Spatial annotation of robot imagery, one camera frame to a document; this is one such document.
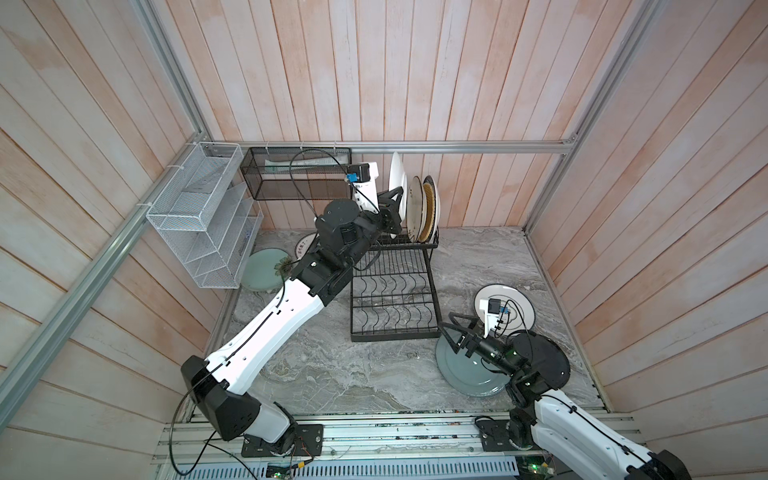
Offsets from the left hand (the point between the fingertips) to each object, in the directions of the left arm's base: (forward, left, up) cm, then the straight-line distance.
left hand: (404, 196), depth 61 cm
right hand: (-14, -12, -29) cm, 35 cm away
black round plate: (-15, -46, -50) cm, 70 cm away
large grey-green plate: (-21, -21, -49) cm, 57 cm away
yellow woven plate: (+12, -8, -15) cm, 21 cm away
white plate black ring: (-2, -41, -47) cm, 63 cm away
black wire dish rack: (+5, 0, -47) cm, 47 cm away
